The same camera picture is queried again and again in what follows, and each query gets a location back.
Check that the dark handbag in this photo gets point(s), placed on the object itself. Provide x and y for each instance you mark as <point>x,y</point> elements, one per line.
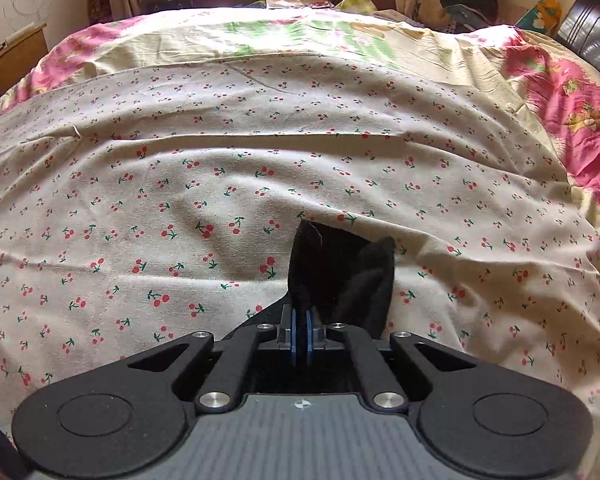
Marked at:
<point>167,2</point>

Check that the wooden cabinet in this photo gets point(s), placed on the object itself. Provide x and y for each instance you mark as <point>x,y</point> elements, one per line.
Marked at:
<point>20,60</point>

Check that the pile of clothes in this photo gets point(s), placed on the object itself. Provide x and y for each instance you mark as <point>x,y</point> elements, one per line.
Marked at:
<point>470,0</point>

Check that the black pants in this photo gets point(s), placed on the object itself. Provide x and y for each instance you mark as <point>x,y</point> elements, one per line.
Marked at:
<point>340,280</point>

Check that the papers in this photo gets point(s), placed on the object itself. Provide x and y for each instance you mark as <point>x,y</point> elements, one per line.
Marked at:
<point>297,0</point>

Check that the pink floral cream quilt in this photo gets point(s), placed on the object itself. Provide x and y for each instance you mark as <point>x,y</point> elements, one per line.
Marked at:
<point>570,85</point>

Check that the yellow green bag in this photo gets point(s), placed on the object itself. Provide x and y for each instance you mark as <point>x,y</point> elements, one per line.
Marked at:
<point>356,1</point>

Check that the cherry print bedsheet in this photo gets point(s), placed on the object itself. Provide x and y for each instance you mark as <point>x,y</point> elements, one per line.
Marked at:
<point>180,185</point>

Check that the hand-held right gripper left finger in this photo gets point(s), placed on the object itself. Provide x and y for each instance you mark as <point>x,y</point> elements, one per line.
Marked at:
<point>295,335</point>

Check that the colourful cartoon box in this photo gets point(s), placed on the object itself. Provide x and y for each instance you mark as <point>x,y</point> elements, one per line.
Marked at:
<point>540,14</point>

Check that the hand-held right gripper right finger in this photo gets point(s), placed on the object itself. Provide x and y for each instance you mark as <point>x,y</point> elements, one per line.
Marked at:
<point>310,335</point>

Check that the dark red patterned box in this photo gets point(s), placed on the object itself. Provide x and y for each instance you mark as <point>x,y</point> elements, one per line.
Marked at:
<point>99,7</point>

